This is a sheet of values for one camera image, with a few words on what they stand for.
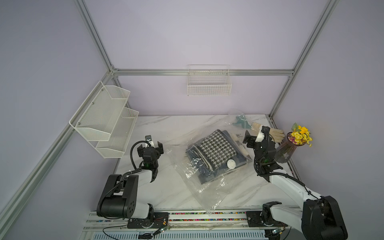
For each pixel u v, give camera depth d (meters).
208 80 0.95
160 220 0.73
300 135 0.78
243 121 1.11
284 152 0.87
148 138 0.78
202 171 0.79
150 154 0.69
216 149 0.84
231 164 0.81
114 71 0.91
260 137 0.71
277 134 1.08
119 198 0.44
